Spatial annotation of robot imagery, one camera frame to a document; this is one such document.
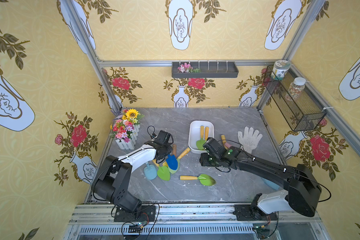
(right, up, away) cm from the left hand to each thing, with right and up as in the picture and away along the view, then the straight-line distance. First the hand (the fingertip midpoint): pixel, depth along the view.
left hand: (164, 148), depth 93 cm
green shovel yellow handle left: (0, -12, -6) cm, 14 cm away
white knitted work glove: (+57, +4, +7) cm, 58 cm away
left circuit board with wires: (-9, -33, -23) cm, 41 cm away
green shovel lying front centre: (+24, -16, -10) cm, 30 cm away
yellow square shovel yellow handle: (+29, +9, +10) cm, 32 cm away
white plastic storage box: (+20, +8, +11) cm, 24 cm away
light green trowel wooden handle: (+6, -3, +1) cm, 7 cm away
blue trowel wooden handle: (+6, -6, -7) cm, 11 cm away
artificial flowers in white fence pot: (-22, +12, -5) cm, 26 cm away
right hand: (+24, -4, -9) cm, 26 cm away
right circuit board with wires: (+42, -25, -37) cm, 61 cm away
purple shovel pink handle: (+41, +2, +3) cm, 41 cm away
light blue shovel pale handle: (-7, -12, -6) cm, 15 cm away
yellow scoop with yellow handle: (+15, -1, -1) cm, 15 cm away
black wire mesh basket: (+76, +24, -11) cm, 81 cm away
